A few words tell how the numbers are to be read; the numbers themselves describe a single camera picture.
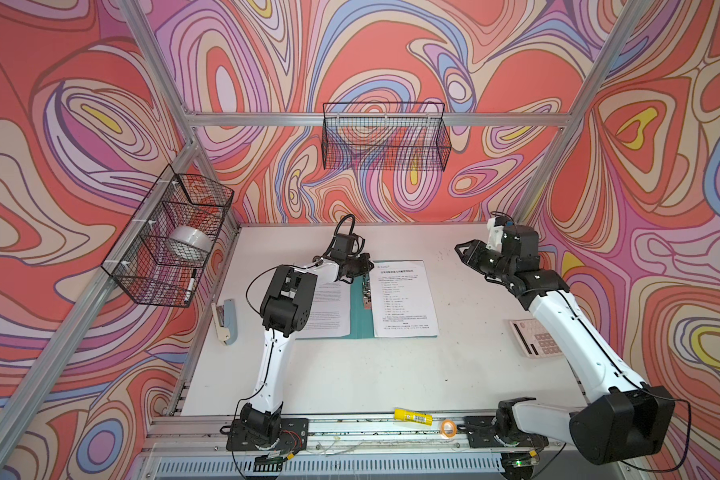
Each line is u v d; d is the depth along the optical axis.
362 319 0.94
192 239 0.72
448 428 0.75
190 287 0.71
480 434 0.73
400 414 0.75
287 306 0.61
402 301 0.98
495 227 0.70
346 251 0.88
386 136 0.97
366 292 0.98
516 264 0.58
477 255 0.68
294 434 0.73
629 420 0.39
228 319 0.90
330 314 0.96
